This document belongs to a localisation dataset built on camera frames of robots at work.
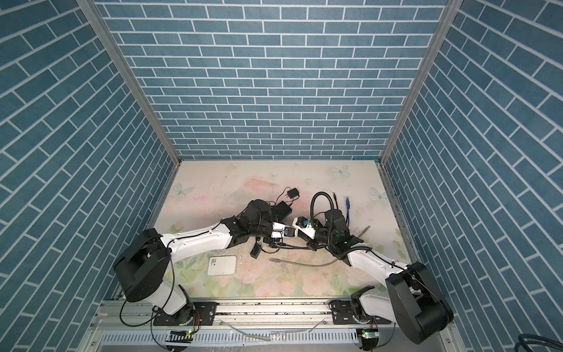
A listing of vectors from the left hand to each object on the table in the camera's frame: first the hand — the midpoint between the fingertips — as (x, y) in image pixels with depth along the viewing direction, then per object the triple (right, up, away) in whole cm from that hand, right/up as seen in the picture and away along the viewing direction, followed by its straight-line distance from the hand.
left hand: (289, 226), depth 84 cm
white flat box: (-26, -15, -1) cm, 30 cm away
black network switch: (-4, +4, +13) cm, 14 cm away
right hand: (+2, 0, 0) cm, 2 cm away
